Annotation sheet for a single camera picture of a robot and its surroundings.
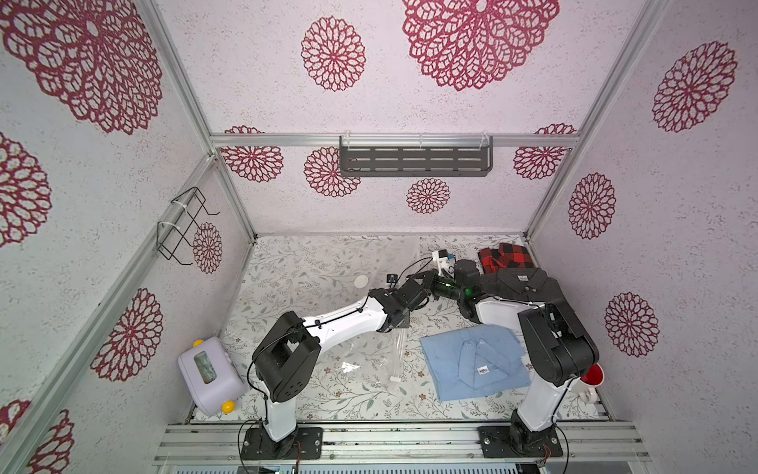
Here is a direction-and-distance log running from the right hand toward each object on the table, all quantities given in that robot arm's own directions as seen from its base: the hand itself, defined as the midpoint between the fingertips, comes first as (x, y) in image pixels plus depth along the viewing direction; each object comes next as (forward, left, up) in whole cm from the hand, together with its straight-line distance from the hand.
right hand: (406, 275), depth 89 cm
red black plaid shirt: (+19, -39, -13) cm, 45 cm away
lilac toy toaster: (-30, +52, -7) cm, 60 cm away
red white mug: (-28, -47, -9) cm, 55 cm away
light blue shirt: (-21, -20, -14) cm, 32 cm away
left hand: (-10, +4, -7) cm, 13 cm away
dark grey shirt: (+6, -43, -12) cm, 45 cm away
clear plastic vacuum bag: (+11, +36, -15) cm, 40 cm away
